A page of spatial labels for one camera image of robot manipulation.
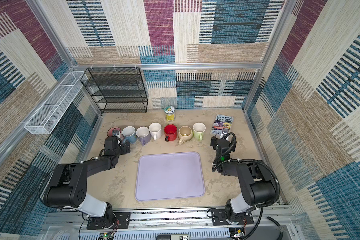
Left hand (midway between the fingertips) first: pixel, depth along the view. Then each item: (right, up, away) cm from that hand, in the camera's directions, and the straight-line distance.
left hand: (120, 141), depth 95 cm
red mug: (+31, +6, +7) cm, 33 cm away
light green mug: (+50, +7, +3) cm, 50 cm away
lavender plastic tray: (+32, -19, -7) cm, 38 cm away
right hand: (+65, +3, -2) cm, 65 cm away
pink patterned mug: (-6, +6, -1) cm, 9 cm away
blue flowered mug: (+4, +5, +5) cm, 8 cm away
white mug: (+21, +7, +8) cm, 23 cm away
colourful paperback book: (+68, +11, +14) cm, 70 cm away
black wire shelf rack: (-8, +35, +15) cm, 39 cm away
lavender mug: (+13, +3, +8) cm, 15 cm away
